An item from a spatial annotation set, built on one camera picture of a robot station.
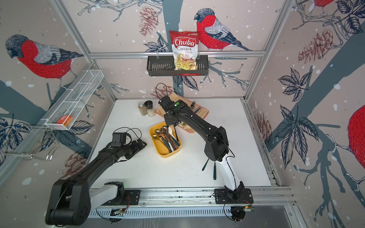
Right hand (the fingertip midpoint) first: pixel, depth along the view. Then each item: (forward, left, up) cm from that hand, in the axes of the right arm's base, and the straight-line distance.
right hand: (170, 120), depth 88 cm
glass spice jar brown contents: (+15, +24, -6) cm, 29 cm away
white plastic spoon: (-1, +2, -13) cm, 13 cm away
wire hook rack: (-28, +54, +22) cm, 64 cm away
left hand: (-12, +17, -9) cm, 23 cm away
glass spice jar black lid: (+15, +18, -10) cm, 26 cm away
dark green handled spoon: (-26, -28, -15) cm, 40 cm away
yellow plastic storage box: (-12, +7, -15) cm, 20 cm away
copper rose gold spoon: (-1, +10, -13) cm, 16 cm away
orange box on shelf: (-16, +45, +20) cm, 52 cm away
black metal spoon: (-7, -4, -3) cm, 9 cm away
